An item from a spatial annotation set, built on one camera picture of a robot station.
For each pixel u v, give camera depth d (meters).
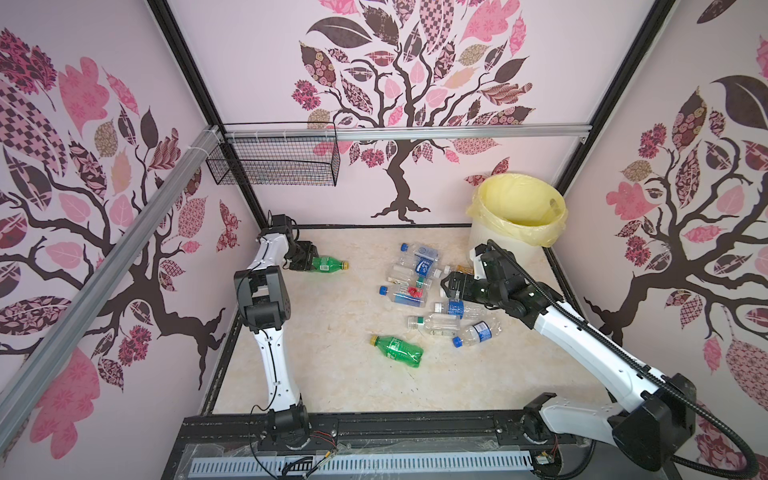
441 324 0.92
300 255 0.90
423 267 1.00
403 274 1.01
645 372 0.41
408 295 0.95
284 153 0.95
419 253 1.06
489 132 1.83
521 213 1.03
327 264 1.03
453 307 0.90
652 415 0.38
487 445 0.71
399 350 0.82
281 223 0.86
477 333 0.86
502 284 0.57
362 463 0.70
